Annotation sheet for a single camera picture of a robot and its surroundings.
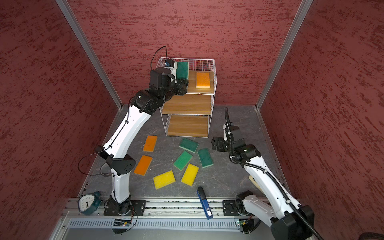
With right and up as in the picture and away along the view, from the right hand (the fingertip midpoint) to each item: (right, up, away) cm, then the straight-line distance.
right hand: (218, 144), depth 79 cm
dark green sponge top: (-17, -4, +18) cm, 25 cm away
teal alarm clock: (-65, -28, -6) cm, 72 cm away
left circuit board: (-50, -38, -6) cm, 63 cm away
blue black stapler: (-6, -31, -8) cm, 33 cm away
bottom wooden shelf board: (-18, +9, +28) cm, 34 cm away
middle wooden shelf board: (-17, +23, +10) cm, 30 cm away
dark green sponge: (-6, -10, +13) cm, 18 cm away
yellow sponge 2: (-16, -19, +7) cm, 25 cm away
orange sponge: (-43, -2, +18) cm, 46 cm away
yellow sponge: (-30, -21, +4) cm, 37 cm away
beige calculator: (+20, -21, +4) cm, 29 cm away
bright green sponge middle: (-20, -12, +11) cm, 26 cm away
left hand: (-18, +31, -9) cm, 37 cm away
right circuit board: (+13, -38, -8) cm, 41 cm away
